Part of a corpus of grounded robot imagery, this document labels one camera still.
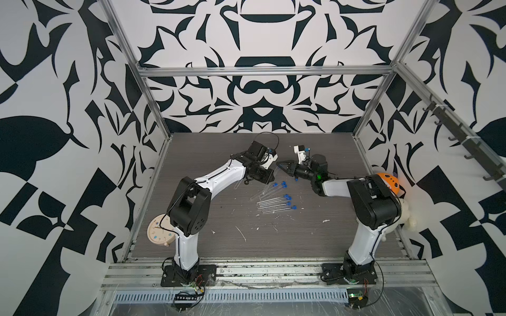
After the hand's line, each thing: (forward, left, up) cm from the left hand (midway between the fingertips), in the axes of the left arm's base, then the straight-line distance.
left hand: (271, 174), depth 90 cm
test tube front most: (-11, -10, -11) cm, 18 cm away
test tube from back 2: (+1, -2, -10) cm, 11 cm away
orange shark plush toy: (-5, -53, -1) cm, 53 cm away
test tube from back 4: (-5, -7, -12) cm, 15 cm away
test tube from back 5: (-9, -8, -11) cm, 16 cm away
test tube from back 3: (+1, -7, -11) cm, 13 cm away
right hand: (+4, -3, +3) cm, 6 cm away
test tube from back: (+1, -2, +1) cm, 2 cm away
